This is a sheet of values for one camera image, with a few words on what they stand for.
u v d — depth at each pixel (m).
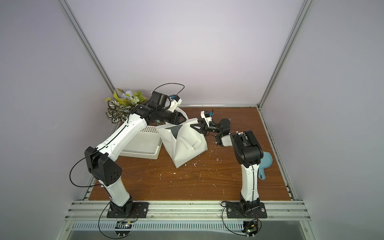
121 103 0.87
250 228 0.70
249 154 0.55
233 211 0.73
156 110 0.62
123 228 0.72
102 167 0.44
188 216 0.73
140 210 0.73
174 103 0.72
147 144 0.96
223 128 0.76
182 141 0.77
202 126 0.81
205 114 0.77
